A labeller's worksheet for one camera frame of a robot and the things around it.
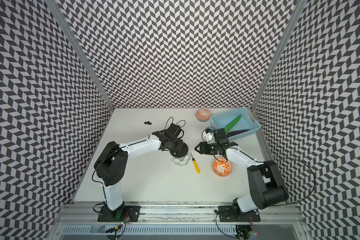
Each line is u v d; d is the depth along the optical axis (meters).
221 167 0.87
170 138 0.71
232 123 1.05
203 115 1.12
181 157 0.85
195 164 0.91
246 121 1.10
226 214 0.73
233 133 0.90
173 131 0.73
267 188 0.43
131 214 0.72
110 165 0.48
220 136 0.71
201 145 0.80
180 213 0.75
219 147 0.69
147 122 1.12
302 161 0.71
